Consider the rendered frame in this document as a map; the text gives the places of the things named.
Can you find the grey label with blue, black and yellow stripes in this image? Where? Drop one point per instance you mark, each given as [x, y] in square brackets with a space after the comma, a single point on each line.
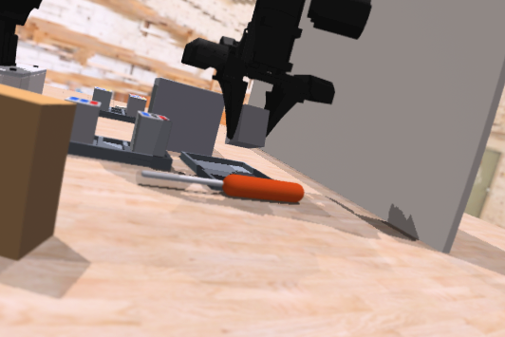
[135, 104]

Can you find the orange-handled screwdriver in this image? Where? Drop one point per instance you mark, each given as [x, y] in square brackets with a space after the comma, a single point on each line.
[243, 186]

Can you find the brown rectangular block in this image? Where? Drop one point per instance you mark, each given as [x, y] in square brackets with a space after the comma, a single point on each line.
[35, 132]

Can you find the grey flat panel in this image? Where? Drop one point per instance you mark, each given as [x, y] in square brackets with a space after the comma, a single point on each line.
[415, 99]

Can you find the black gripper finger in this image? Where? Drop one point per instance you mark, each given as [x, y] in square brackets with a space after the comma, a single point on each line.
[279, 105]
[233, 91]

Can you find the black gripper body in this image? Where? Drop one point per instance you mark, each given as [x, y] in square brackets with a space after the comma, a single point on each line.
[268, 47]

